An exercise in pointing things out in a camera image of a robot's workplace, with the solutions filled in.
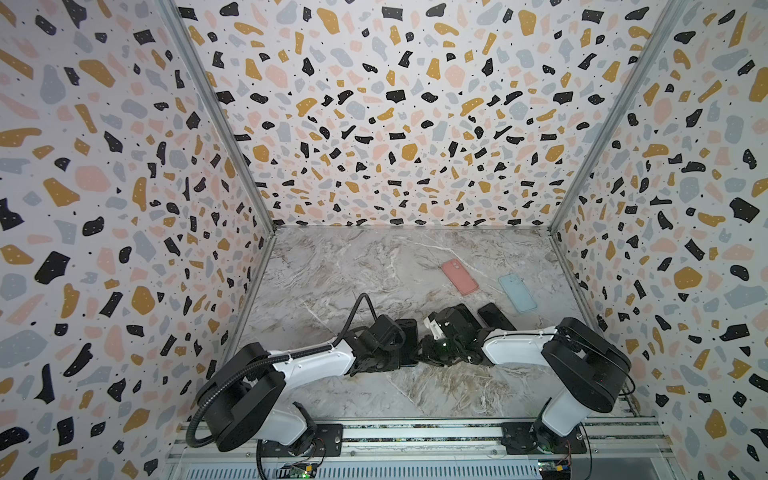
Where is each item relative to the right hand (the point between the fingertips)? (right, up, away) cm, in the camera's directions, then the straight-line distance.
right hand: (407, 354), depth 85 cm
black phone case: (0, +1, 0) cm, 1 cm away
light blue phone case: (+39, +15, +19) cm, 46 cm away
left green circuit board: (-26, -23, -14) cm, 37 cm away
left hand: (-1, -1, -1) cm, 2 cm away
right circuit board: (+35, -23, -13) cm, 44 cm away
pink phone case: (+20, +20, +23) cm, 36 cm away
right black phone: (+28, +8, +10) cm, 31 cm away
